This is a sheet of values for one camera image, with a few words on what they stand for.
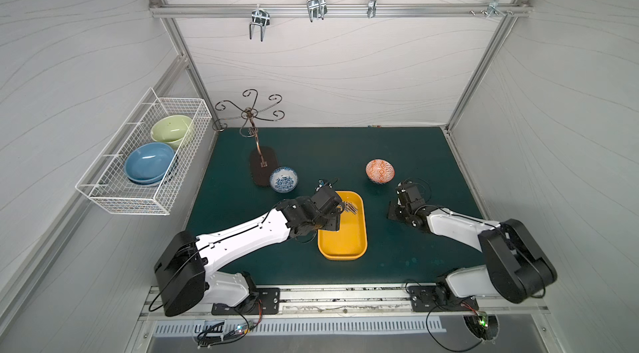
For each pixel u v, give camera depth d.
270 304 0.73
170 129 0.73
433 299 0.73
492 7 0.76
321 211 0.59
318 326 0.70
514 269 0.43
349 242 0.85
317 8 0.76
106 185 0.58
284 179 1.01
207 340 0.68
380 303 0.74
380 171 1.04
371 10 0.78
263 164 1.04
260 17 0.78
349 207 0.93
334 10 0.77
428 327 0.70
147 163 0.65
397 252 0.83
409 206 0.72
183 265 0.40
